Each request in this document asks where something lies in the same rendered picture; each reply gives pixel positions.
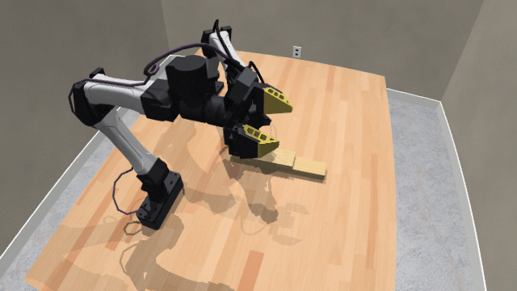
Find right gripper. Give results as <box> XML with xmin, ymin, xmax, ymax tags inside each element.
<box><xmin>205</xmin><ymin>82</ymin><xmax>292</xmax><ymax>159</ymax></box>

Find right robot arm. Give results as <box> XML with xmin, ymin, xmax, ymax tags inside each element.
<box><xmin>73</xmin><ymin>55</ymin><xmax>258</xmax><ymax>223</ymax></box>

